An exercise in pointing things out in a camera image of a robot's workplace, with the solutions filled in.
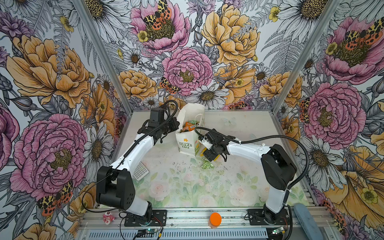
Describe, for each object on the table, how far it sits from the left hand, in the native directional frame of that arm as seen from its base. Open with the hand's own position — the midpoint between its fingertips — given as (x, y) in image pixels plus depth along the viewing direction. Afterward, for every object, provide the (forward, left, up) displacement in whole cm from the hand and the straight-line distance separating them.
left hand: (179, 127), depth 85 cm
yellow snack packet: (-11, -13, -9) cm, 19 cm away
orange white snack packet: (+4, -5, -4) cm, 8 cm away
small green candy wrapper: (-15, -16, -17) cm, 28 cm away
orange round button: (-43, -17, -13) cm, 48 cm away
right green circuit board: (-47, -46, -21) cm, 69 cm away
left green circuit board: (-46, +12, -21) cm, 52 cm away
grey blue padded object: (-44, -61, -17) cm, 77 cm away
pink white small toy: (-41, +33, -17) cm, 55 cm away
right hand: (-9, -19, -16) cm, 27 cm away
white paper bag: (-6, -5, -8) cm, 11 cm away
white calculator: (-17, +23, -20) cm, 35 cm away
